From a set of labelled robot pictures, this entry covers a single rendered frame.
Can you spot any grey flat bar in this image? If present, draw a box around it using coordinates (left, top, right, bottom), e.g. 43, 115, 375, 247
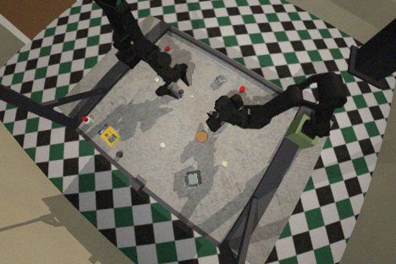
192, 47, 240, 76

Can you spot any orange wooden disc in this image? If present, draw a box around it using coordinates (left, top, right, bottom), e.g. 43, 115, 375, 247
196, 131, 207, 143

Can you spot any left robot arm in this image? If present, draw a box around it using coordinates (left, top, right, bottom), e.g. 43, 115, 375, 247
94, 0, 182, 83

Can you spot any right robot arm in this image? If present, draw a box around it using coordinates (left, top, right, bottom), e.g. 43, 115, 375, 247
214, 72, 348, 140

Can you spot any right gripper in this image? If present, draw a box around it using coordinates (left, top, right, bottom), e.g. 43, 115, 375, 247
206, 94, 244, 132

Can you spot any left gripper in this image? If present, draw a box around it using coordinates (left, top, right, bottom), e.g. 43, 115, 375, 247
155, 63, 190, 99

